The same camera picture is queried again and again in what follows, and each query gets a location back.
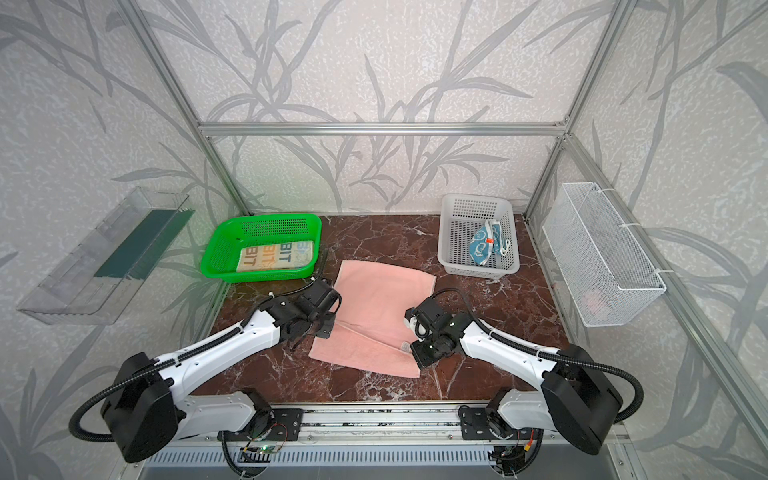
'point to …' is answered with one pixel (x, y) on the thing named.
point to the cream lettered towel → (275, 256)
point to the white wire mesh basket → (603, 274)
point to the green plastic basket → (234, 232)
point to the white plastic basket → (460, 216)
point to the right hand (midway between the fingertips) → (416, 347)
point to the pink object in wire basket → (593, 301)
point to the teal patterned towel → (486, 240)
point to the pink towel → (369, 329)
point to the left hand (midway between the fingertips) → (329, 313)
